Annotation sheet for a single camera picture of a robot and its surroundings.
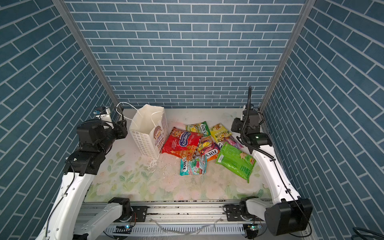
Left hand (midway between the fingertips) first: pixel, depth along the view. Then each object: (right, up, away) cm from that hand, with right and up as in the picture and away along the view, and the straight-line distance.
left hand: (122, 120), depth 67 cm
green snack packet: (+60, -25, +21) cm, 68 cm away
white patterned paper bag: (+3, -4, +26) cm, 27 cm away
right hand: (+54, +1, +11) cm, 55 cm away
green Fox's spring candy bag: (+36, -5, +40) cm, 54 cm away
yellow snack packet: (+49, -8, +35) cm, 61 cm away
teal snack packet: (+34, -27, +19) cm, 47 cm away
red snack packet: (+24, -15, +27) cm, 39 cm away
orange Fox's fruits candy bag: (+40, -18, +28) cm, 52 cm away
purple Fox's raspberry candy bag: (+58, -14, +32) cm, 67 cm away
